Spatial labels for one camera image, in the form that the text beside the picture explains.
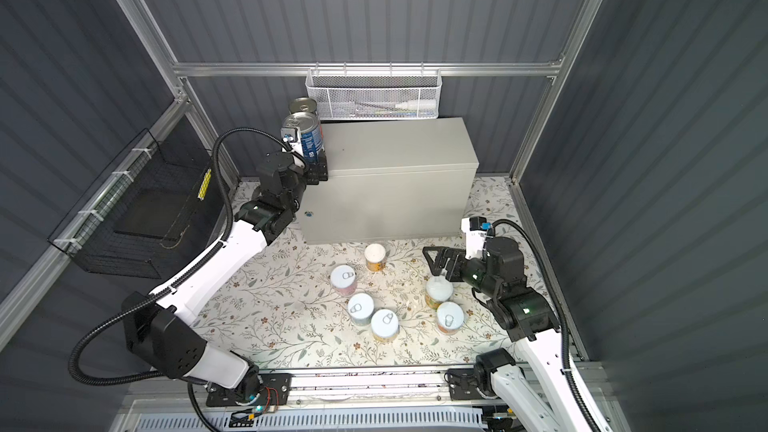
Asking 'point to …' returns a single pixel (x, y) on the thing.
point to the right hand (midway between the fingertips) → (441, 253)
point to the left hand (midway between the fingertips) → (301, 150)
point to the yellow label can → (384, 325)
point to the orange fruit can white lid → (375, 254)
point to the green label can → (360, 307)
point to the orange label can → (449, 317)
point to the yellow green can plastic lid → (439, 288)
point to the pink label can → (343, 279)
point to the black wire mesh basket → (155, 213)
